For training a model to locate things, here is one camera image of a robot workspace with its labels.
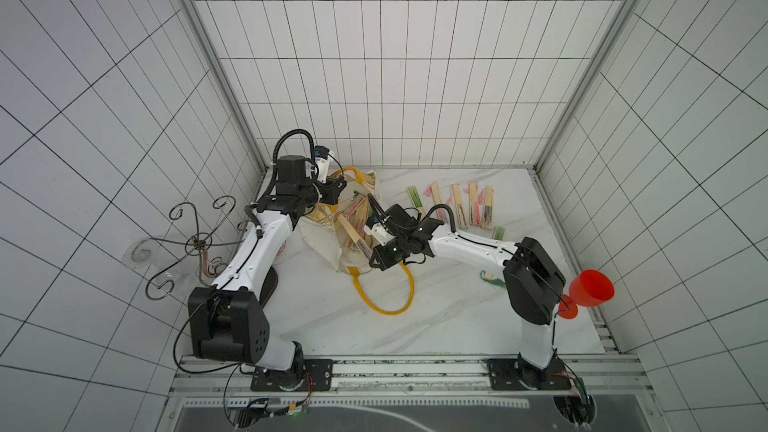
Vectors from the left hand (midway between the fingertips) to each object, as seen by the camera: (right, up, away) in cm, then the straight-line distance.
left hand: (343, 187), depth 82 cm
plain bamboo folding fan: (+40, -4, +29) cm, 49 cm away
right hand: (+8, -20, +5) cm, 22 cm away
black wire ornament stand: (-28, -13, -20) cm, 37 cm away
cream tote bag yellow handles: (-1, -11, -5) cm, 12 cm away
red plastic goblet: (+63, -26, -10) cm, 68 cm away
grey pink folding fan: (+49, -8, +24) cm, 56 cm away
